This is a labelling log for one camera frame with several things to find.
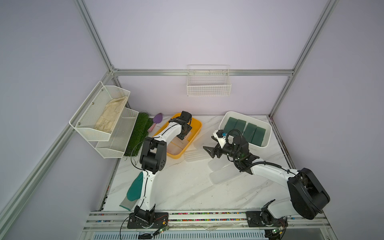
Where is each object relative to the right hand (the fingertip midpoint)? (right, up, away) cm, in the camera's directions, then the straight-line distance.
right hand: (209, 143), depth 83 cm
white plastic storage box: (+42, -1, +19) cm, 46 cm away
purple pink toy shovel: (-39, +16, +35) cm, 55 cm away
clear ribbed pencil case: (-8, -9, +13) cm, 18 cm away
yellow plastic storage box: (-10, +4, +17) cm, 20 cm away
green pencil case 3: (+32, +6, +26) cm, 41 cm away
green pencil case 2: (+27, +10, +29) cm, 41 cm away
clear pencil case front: (-22, -4, +15) cm, 27 cm away
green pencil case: (+18, +11, +29) cm, 36 cm away
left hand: (-14, +6, +20) cm, 25 cm away
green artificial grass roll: (-47, +6, +20) cm, 51 cm away
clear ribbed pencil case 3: (+8, -20, +6) cm, 22 cm away
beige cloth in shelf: (-54, +14, -4) cm, 56 cm away
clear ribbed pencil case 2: (+5, -14, +10) cm, 18 cm away
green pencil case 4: (+37, +3, +22) cm, 44 cm away
